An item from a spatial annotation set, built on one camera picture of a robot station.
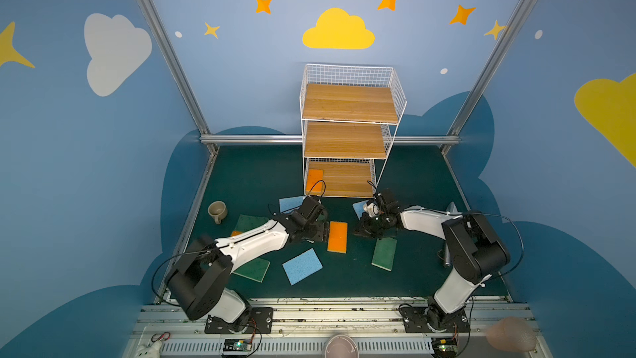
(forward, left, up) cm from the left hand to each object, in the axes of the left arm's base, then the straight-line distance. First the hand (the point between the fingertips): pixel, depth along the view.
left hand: (322, 226), depth 87 cm
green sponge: (-7, -23, -7) cm, 25 cm away
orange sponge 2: (+27, +4, -6) cm, 27 cm away
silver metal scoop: (+13, -53, -8) cm, 55 cm away
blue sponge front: (-12, +7, -6) cm, 15 cm away
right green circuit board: (-34, -37, -8) cm, 51 cm away
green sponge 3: (+4, +30, -7) cm, 31 cm away
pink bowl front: (-34, -6, -7) cm, 36 cm away
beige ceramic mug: (+9, +41, -6) cm, 43 cm away
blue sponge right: (+12, -15, -7) cm, 20 cm away
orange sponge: (-1, -6, -6) cm, 9 cm away
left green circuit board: (-35, +24, -8) cm, 43 cm away
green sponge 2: (-14, +23, -7) cm, 27 cm away
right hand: (+2, -13, -5) cm, 14 cm away
